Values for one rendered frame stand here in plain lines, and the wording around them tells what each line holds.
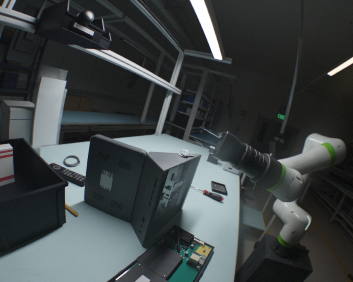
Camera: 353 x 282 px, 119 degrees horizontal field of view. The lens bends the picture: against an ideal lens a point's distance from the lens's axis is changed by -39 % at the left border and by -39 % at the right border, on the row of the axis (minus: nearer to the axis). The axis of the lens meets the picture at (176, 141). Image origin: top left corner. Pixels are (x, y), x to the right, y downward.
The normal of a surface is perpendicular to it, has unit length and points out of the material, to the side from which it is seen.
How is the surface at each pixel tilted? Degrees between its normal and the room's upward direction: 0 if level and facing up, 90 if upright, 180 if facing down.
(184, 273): 0
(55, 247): 0
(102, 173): 90
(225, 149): 77
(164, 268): 0
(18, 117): 90
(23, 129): 90
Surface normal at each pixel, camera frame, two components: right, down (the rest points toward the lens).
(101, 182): -0.11, 0.16
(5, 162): 0.92, 0.32
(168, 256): 0.28, -0.94
